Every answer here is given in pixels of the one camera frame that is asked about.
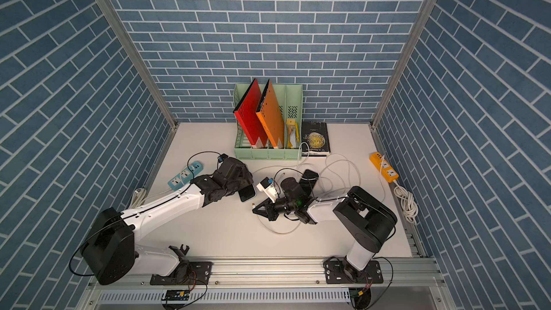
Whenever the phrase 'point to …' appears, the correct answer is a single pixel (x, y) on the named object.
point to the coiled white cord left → (138, 198)
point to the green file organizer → (288, 100)
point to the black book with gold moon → (315, 141)
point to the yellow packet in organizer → (293, 135)
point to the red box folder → (246, 112)
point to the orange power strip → (389, 172)
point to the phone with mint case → (247, 193)
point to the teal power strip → (184, 177)
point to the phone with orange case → (308, 180)
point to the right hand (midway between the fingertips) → (256, 212)
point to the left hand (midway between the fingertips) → (253, 179)
